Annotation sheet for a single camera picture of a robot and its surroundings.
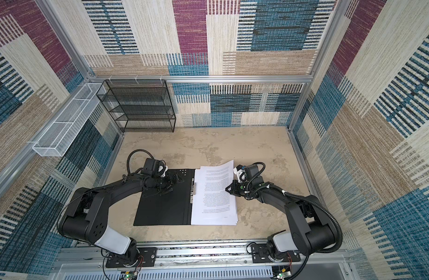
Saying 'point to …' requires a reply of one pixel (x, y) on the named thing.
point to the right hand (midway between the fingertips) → (226, 191)
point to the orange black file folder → (173, 207)
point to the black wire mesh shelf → (139, 105)
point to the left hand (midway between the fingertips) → (178, 182)
